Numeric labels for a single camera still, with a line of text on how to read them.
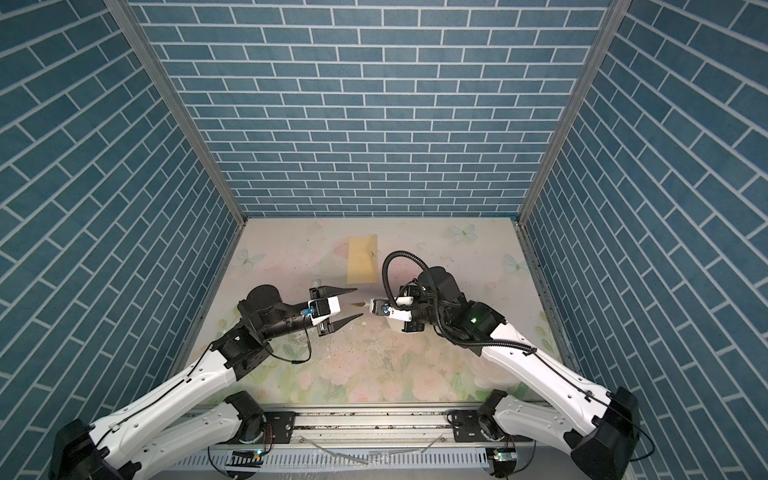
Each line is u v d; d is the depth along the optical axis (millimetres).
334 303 549
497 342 481
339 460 705
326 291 614
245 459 722
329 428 753
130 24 711
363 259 1083
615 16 709
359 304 677
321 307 525
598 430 383
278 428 731
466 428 736
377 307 578
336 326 601
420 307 561
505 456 737
